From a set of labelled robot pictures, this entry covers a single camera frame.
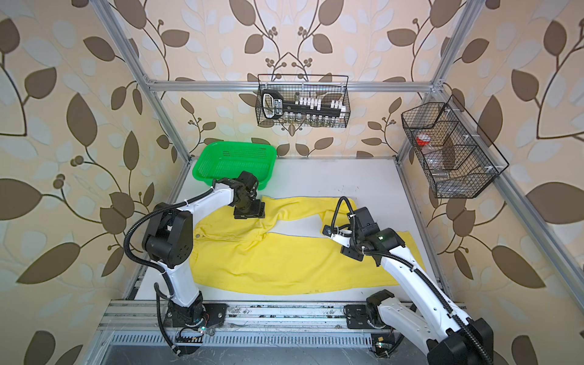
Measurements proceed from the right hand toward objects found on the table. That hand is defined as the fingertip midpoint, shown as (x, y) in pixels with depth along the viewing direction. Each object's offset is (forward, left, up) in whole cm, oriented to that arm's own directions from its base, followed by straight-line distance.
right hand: (351, 240), depth 79 cm
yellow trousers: (+3, +24, -11) cm, 27 cm away
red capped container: (+28, -27, +22) cm, 45 cm away
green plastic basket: (+52, +56, -10) cm, 77 cm away
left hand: (+16, +35, -5) cm, 38 cm away
